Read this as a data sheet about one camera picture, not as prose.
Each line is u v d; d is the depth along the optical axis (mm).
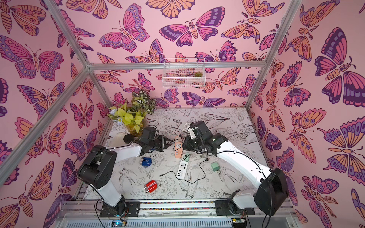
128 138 963
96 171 474
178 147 947
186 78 1046
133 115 873
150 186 790
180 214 730
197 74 923
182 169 854
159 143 815
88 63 919
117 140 1003
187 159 877
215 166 873
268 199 394
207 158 920
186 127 1084
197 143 637
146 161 878
